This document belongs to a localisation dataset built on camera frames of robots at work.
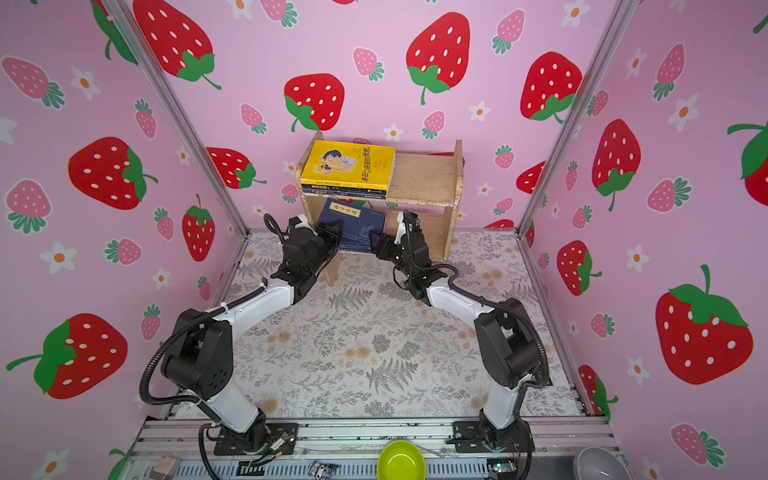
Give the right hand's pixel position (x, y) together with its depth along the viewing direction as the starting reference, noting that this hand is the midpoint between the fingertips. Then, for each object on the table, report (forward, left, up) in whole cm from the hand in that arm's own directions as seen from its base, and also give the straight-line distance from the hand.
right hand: (373, 233), depth 84 cm
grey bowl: (-45, -59, -25) cm, 79 cm away
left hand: (+1, +7, +4) cm, 8 cm away
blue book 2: (-3, +5, -2) cm, 6 cm away
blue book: (+4, +5, +1) cm, 7 cm away
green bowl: (-50, -14, -26) cm, 58 cm away
